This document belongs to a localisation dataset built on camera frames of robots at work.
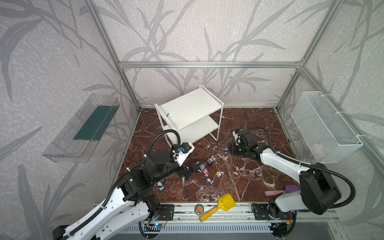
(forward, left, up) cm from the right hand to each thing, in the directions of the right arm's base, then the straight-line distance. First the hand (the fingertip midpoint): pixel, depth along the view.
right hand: (230, 143), depth 90 cm
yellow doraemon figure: (-16, +7, -6) cm, 19 cm away
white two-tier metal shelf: (+1, +22, +25) cm, 33 cm away
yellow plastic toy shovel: (-31, +5, -7) cm, 32 cm away
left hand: (-16, +20, +21) cm, 33 cm away
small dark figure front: (-20, +13, -7) cm, 25 cm away
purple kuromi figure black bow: (-1, +2, -6) cm, 6 cm away
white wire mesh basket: (-11, -37, +25) cm, 46 cm away
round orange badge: (-34, +19, -8) cm, 40 cm away
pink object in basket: (-12, -40, +12) cm, 44 cm away
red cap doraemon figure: (-15, +15, -6) cm, 22 cm away
